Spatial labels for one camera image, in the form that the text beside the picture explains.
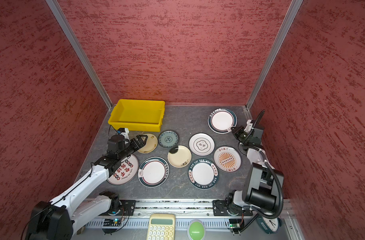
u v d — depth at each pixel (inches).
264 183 18.5
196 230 26.3
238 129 30.6
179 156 36.5
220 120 36.6
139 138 29.6
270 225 26.3
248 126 31.7
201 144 38.4
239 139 31.3
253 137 26.8
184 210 29.2
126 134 29.7
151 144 38.3
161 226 26.8
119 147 25.0
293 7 27.9
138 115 46.2
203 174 34.9
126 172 33.6
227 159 36.1
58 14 28.7
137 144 29.0
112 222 28.0
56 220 15.1
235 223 27.8
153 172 33.7
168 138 39.6
